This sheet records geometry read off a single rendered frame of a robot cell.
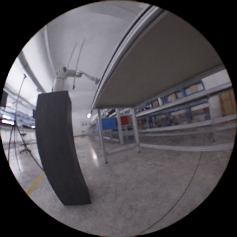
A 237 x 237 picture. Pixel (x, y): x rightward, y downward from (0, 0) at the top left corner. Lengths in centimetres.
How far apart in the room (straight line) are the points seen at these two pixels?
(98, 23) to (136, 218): 384
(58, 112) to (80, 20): 312
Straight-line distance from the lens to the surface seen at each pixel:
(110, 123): 241
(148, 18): 38
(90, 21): 330
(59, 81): 72
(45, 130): 54
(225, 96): 360
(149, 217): 62
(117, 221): 62
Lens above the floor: 58
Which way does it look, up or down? 7 degrees up
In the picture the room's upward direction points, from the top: 8 degrees counter-clockwise
